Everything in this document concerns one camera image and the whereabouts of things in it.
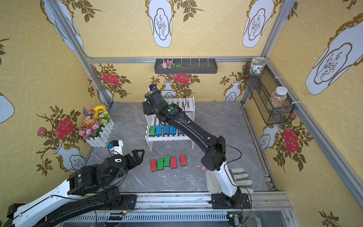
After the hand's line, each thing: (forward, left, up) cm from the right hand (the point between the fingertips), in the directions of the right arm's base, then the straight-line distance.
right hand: (155, 99), depth 80 cm
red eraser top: (-27, +2, -30) cm, 40 cm away
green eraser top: (-26, -2, -29) cm, 39 cm away
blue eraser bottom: (-9, -1, -17) cm, 20 cm away
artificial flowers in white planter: (-11, +36, -13) cm, 40 cm away
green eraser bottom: (-11, +3, -16) cm, 20 cm away
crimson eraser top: (-25, -10, -30) cm, 40 cm away
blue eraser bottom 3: (-11, -14, -17) cm, 24 cm away
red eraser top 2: (-22, -16, -31) cm, 41 cm away
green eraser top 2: (-24, -6, -30) cm, 39 cm away
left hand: (-28, +7, -9) cm, 31 cm away
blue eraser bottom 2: (-9, -5, -17) cm, 20 cm away
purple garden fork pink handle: (-28, -28, -29) cm, 49 cm away
